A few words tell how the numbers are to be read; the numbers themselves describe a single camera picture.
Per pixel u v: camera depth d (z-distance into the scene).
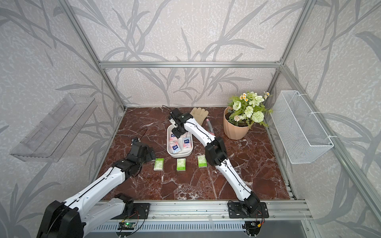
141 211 0.71
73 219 0.38
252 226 0.72
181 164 0.87
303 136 0.60
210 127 0.86
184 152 0.93
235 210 0.73
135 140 1.03
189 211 0.76
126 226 0.71
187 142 0.96
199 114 1.15
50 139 0.67
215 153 0.66
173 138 0.99
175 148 0.94
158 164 0.87
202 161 0.89
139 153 0.65
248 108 0.78
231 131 0.93
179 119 0.75
